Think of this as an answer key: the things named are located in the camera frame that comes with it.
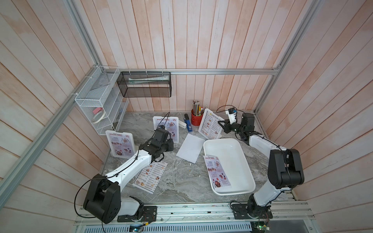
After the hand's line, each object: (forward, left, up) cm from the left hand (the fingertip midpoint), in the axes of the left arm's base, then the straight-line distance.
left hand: (170, 145), depth 86 cm
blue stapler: (+28, -10, -9) cm, 31 cm away
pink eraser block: (+13, +42, +16) cm, 47 cm away
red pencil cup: (+25, -17, -6) cm, 31 cm away
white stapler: (+24, -7, -9) cm, 26 cm away
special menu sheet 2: (-16, -28, -9) cm, 33 cm away
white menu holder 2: (+2, +37, +2) cm, 37 cm away
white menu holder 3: (+15, -26, -2) cm, 30 cm away
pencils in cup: (+30, -18, 0) cm, 35 cm away
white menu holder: (+13, +11, +3) cm, 18 cm away
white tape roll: (+9, +41, +15) cm, 44 cm away
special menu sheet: (+14, +1, +4) cm, 14 cm away
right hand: (+15, -31, +6) cm, 35 cm away
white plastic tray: (-1, -41, -11) cm, 42 cm away
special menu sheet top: (0, +29, 0) cm, 29 cm away
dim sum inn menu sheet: (-15, +13, -12) cm, 23 cm away
